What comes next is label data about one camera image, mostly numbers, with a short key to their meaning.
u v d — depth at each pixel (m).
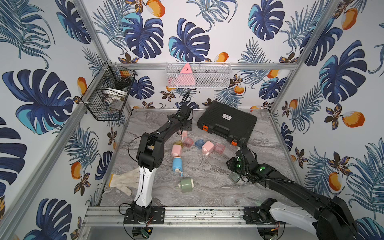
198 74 0.93
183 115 0.81
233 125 1.04
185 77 0.90
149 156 0.57
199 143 1.02
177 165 0.85
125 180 0.86
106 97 0.83
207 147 0.93
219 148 1.00
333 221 0.39
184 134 1.03
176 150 0.90
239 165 0.71
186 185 0.77
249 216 0.73
